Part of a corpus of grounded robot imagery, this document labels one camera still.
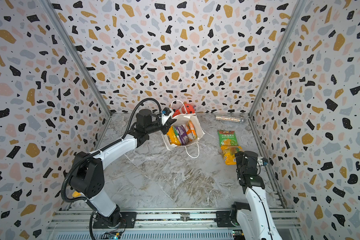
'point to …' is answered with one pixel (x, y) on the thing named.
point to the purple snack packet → (183, 137)
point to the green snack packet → (227, 137)
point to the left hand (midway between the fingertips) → (175, 116)
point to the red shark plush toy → (187, 108)
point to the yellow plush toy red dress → (76, 194)
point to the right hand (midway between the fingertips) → (237, 152)
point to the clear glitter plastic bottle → (230, 118)
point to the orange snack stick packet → (191, 131)
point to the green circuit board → (111, 235)
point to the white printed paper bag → (170, 146)
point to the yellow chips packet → (228, 152)
